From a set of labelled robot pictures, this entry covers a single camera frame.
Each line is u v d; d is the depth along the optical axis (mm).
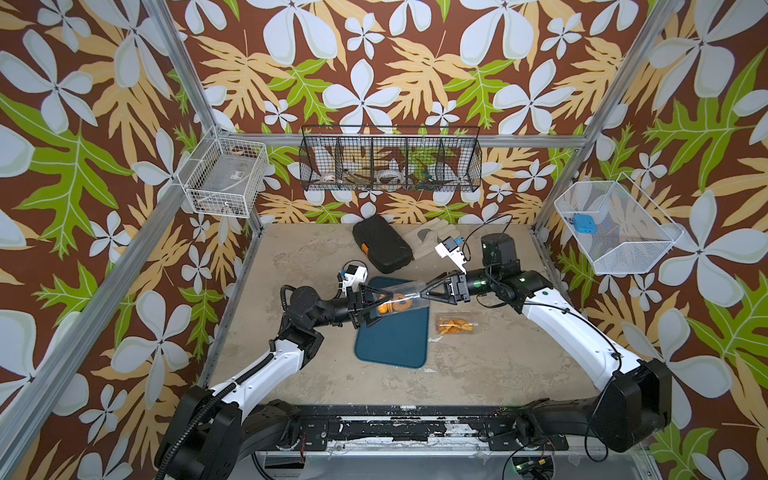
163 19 688
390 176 985
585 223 862
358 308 614
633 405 403
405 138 914
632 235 770
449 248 651
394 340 886
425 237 1182
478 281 637
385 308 648
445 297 630
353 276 699
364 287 639
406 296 701
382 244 1067
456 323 911
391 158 985
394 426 763
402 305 668
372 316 687
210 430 397
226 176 862
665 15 685
